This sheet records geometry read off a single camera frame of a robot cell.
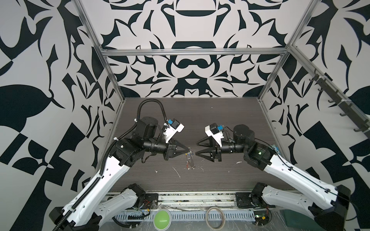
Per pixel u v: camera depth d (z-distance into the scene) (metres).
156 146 0.52
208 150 0.56
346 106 0.59
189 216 0.71
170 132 0.54
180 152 0.57
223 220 0.69
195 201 0.76
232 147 0.56
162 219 0.68
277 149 0.92
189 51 0.89
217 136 0.54
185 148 0.58
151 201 0.73
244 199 0.74
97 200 0.40
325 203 0.40
